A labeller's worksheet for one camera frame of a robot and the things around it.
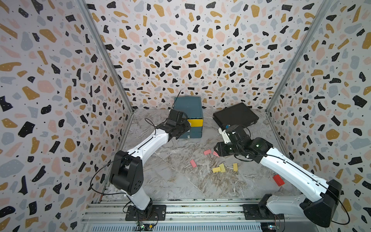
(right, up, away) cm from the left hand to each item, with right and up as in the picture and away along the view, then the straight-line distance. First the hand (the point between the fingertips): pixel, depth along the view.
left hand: (191, 124), depth 87 cm
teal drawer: (+2, -4, +8) cm, 9 cm away
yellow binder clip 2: (+27, -26, +2) cm, 38 cm away
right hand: (+13, -12, -13) cm, 22 cm away
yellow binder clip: (+15, -28, +1) cm, 32 cm away
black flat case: (+37, +7, +27) cm, 46 cm away
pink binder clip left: (+1, -25, +4) cm, 25 cm away
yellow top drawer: (+3, +1, +2) cm, 3 cm away
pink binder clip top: (+10, -19, +10) cm, 24 cm away
